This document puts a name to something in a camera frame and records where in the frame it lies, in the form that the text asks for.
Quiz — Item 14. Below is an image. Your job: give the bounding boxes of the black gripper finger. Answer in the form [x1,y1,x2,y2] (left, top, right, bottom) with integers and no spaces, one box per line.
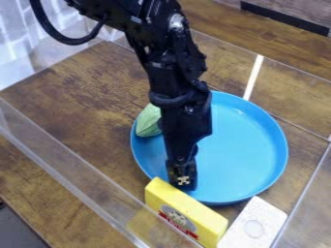
[165,147,197,191]

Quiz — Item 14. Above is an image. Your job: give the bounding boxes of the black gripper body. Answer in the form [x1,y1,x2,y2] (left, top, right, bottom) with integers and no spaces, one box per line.
[148,87,212,162]

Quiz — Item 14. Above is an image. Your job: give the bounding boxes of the blue round tray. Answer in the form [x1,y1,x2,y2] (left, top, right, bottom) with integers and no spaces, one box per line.
[129,90,289,206]

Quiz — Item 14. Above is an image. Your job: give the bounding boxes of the yellow block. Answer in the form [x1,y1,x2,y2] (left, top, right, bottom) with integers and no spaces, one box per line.
[144,177,228,248]

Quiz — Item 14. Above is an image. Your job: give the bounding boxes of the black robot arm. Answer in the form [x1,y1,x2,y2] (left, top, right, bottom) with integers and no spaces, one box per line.
[64,0,212,191]

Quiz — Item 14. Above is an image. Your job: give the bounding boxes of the white speckled block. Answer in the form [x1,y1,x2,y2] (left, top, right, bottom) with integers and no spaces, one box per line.
[217,197,287,248]

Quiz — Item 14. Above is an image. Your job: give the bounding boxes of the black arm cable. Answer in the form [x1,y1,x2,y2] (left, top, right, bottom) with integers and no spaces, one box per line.
[28,0,108,47]

